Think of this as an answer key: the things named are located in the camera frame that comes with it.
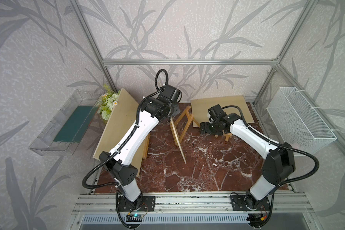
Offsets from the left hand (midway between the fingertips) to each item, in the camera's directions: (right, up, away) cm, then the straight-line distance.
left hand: (175, 109), depth 75 cm
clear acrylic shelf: (-53, -15, -17) cm, 58 cm away
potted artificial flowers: (-37, +6, +4) cm, 38 cm away
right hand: (+17, -12, +12) cm, 24 cm away
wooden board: (+1, -13, -14) cm, 19 cm away
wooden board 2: (+30, +2, +1) cm, 30 cm away
